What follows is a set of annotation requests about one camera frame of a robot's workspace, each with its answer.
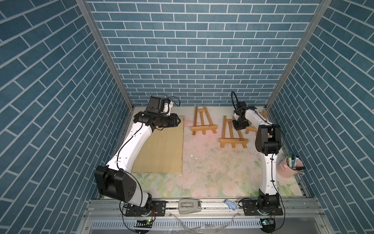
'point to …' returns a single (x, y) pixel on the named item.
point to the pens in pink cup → (292, 163)
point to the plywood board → (162, 151)
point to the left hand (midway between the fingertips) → (181, 121)
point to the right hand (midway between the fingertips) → (239, 128)
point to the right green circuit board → (268, 224)
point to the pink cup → (284, 170)
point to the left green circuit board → (147, 224)
